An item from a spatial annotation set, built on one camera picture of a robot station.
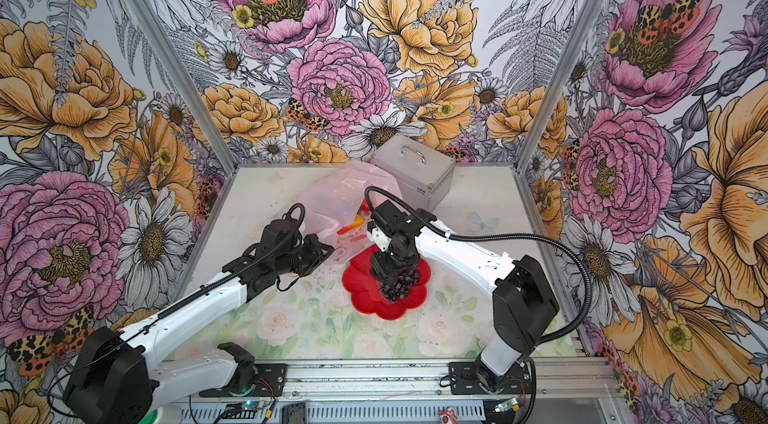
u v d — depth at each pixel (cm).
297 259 70
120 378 39
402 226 60
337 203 92
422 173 100
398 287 85
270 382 73
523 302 44
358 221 89
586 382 77
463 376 74
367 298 88
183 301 49
